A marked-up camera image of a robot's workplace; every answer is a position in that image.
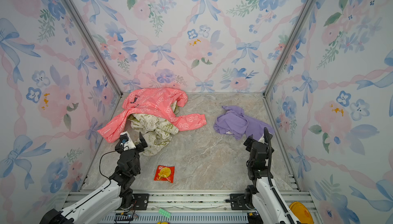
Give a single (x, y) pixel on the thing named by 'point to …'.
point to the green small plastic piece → (164, 213)
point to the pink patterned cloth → (162, 101)
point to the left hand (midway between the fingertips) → (132, 134)
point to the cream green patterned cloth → (156, 132)
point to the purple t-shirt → (234, 121)
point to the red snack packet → (165, 173)
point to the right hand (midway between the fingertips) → (259, 138)
